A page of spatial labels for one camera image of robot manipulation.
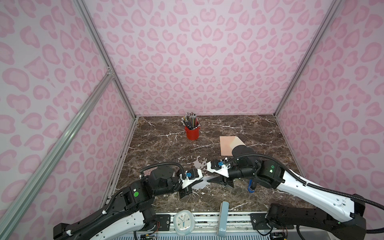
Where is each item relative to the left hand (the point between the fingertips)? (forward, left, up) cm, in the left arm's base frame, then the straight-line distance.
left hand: (201, 177), depth 62 cm
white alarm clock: (-13, +9, -23) cm, 28 cm away
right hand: (+1, -3, 0) cm, 4 cm away
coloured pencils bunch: (+42, +6, -11) cm, 43 cm away
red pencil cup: (+40, +5, -24) cm, 47 cm away
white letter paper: (-2, 0, -2) cm, 3 cm away
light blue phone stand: (-12, -10, -25) cm, 30 cm away
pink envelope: (+34, -20, -27) cm, 48 cm away
